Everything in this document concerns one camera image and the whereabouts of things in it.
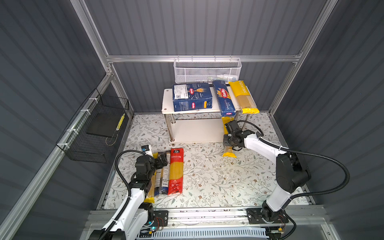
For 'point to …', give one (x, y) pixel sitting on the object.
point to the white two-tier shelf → (198, 125)
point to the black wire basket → (90, 135)
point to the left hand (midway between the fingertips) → (157, 154)
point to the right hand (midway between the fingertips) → (229, 140)
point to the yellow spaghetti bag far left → (150, 196)
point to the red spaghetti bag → (176, 171)
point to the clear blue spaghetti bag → (161, 186)
